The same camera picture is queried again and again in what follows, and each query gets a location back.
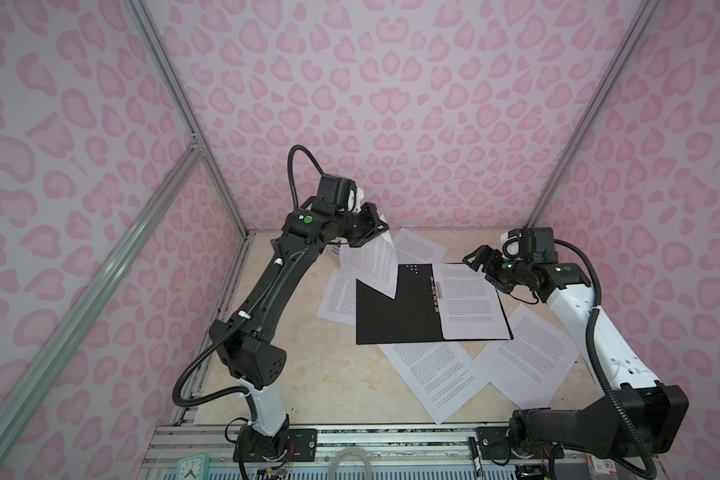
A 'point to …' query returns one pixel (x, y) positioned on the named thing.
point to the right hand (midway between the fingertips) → (475, 262)
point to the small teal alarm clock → (194, 468)
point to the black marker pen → (475, 458)
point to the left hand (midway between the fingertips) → (395, 219)
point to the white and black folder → (434, 302)
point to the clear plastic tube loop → (343, 452)
